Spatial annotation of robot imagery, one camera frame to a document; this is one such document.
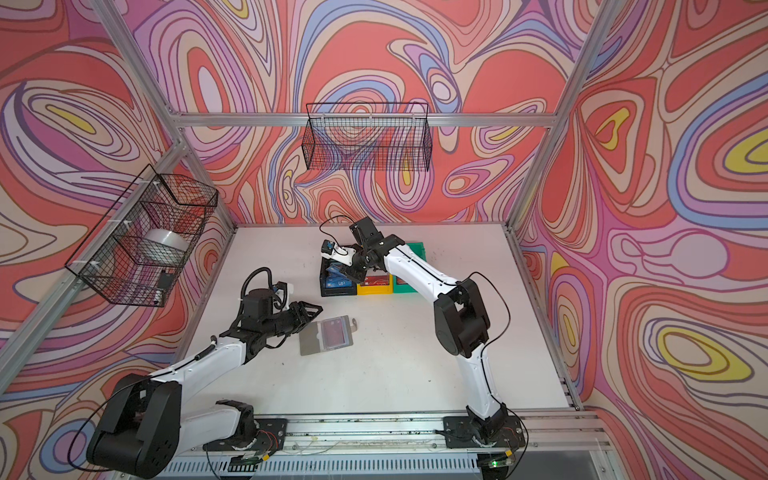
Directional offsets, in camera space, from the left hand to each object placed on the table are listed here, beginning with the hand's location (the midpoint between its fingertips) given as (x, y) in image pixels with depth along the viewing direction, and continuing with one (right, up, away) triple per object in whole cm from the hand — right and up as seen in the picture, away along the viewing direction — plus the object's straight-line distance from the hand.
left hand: (322, 309), depth 85 cm
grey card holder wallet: (+1, -8, +6) cm, 10 cm away
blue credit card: (+1, +8, +16) cm, 18 cm away
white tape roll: (-35, +20, -12) cm, 42 cm away
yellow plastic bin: (+15, +5, +11) cm, 19 cm away
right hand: (+7, +11, +5) cm, 14 cm away
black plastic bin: (0, +4, +11) cm, 12 cm away
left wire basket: (-45, +16, -11) cm, 49 cm away
